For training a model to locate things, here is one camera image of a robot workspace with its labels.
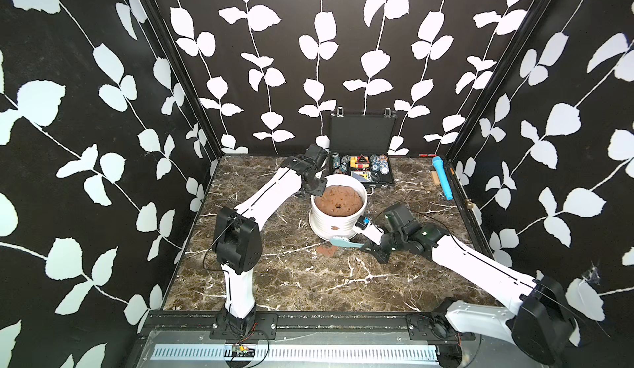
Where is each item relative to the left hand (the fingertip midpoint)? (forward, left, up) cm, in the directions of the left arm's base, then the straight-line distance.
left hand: (318, 183), depth 89 cm
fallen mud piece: (-19, -3, -17) cm, 26 cm away
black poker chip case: (+30, -22, -8) cm, 38 cm away
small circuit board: (-48, +24, -16) cm, 56 cm away
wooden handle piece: (+13, -54, -16) cm, 58 cm away
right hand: (-22, -13, -4) cm, 26 cm away
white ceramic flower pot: (-14, -2, -7) cm, 16 cm away
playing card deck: (+15, -20, -15) cm, 29 cm away
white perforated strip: (-49, +7, -16) cm, 52 cm away
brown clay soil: (-4, -7, -5) cm, 10 cm away
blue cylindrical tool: (+19, -58, -15) cm, 63 cm away
